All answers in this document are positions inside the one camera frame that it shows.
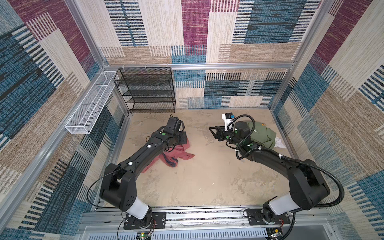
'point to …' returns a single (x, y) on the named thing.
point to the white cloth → (279, 143)
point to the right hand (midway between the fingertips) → (211, 129)
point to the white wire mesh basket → (86, 115)
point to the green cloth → (262, 134)
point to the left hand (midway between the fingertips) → (183, 135)
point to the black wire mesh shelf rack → (148, 88)
